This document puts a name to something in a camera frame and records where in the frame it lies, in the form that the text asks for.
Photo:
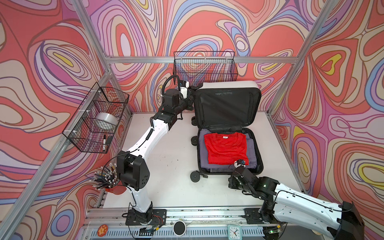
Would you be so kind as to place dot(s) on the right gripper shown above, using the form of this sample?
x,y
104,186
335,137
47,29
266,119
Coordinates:
x,y
231,180

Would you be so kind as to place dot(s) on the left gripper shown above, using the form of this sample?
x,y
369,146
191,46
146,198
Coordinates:
x,y
190,102

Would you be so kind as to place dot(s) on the purple trousers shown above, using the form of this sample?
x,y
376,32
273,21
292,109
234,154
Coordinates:
x,y
203,155

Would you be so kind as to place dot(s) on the red t-shirt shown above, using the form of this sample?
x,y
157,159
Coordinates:
x,y
226,149

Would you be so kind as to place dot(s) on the black white suitcase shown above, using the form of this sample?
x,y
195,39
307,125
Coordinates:
x,y
226,108

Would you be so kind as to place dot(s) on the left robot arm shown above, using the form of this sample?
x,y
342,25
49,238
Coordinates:
x,y
132,169

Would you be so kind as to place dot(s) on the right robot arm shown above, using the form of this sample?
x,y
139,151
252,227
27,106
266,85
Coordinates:
x,y
282,204

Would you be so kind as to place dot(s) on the small teal clock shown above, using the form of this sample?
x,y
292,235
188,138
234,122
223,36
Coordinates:
x,y
234,232

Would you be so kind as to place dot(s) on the silver tape roll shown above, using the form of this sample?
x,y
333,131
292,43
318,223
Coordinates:
x,y
106,121

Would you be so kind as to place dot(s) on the black marker pen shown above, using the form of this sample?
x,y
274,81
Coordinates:
x,y
104,143

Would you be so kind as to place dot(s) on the red pencil cup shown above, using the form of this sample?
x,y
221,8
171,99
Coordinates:
x,y
106,178

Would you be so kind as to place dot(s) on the red round sticker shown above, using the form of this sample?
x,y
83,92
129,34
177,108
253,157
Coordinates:
x,y
102,230

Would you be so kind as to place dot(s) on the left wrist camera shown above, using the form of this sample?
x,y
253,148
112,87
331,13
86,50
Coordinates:
x,y
182,93

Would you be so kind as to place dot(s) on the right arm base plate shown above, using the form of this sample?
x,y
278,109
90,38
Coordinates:
x,y
252,216

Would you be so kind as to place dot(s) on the black wire basket back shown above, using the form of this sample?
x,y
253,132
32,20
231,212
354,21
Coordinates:
x,y
197,67

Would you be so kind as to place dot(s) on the black wire basket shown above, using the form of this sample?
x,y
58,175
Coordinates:
x,y
82,132
197,67

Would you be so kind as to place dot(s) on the black wire basket left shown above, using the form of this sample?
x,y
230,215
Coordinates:
x,y
82,132

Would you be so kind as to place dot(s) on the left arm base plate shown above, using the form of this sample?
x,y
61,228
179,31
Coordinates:
x,y
156,217

